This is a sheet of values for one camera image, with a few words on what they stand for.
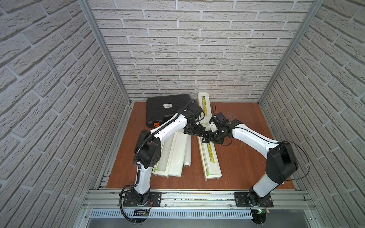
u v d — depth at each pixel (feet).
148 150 1.64
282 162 1.47
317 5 2.25
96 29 2.55
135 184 1.96
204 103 3.51
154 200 2.44
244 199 2.43
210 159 2.54
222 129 2.08
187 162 2.72
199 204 2.39
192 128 2.47
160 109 3.52
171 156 2.69
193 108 2.34
